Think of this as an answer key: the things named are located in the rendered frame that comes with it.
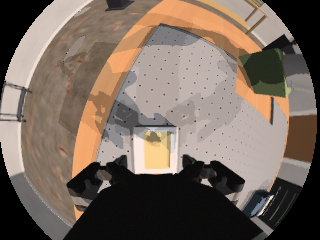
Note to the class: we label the dark blue and white dock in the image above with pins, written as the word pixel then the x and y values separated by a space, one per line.
pixel 257 204

